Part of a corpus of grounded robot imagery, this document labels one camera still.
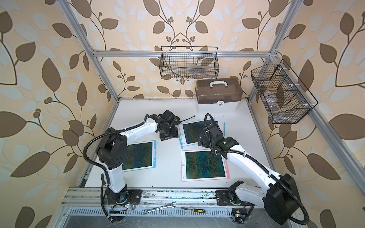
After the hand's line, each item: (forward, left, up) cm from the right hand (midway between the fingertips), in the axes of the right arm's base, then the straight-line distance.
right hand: (206, 140), depth 83 cm
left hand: (+7, +20, -5) cm, 22 cm away
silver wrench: (-33, +34, -11) cm, 48 cm away
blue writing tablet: (+13, +10, -11) cm, 20 cm away
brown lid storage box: (+41, -14, -3) cm, 44 cm away
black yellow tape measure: (+25, +11, -12) cm, 30 cm away
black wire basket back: (+48, +8, +23) cm, 54 cm away
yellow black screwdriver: (-33, +9, -11) cm, 36 cm away
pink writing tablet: (-11, +5, -12) cm, 16 cm away
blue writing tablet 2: (-3, +42, -12) cm, 43 cm away
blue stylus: (+6, +16, -12) cm, 21 cm away
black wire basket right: (+12, -42, +22) cm, 49 cm away
